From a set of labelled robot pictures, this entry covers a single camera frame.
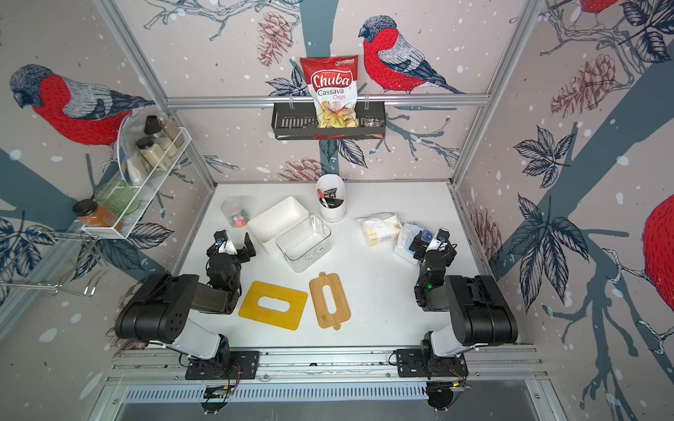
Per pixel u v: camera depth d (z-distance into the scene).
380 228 0.97
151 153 0.76
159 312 0.45
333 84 0.81
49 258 0.56
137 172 0.70
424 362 0.67
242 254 0.83
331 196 1.07
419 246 0.82
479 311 0.45
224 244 0.76
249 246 0.85
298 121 0.95
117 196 0.72
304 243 1.00
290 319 0.83
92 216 0.60
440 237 0.76
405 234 0.95
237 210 1.01
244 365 0.73
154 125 0.80
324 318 0.81
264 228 1.01
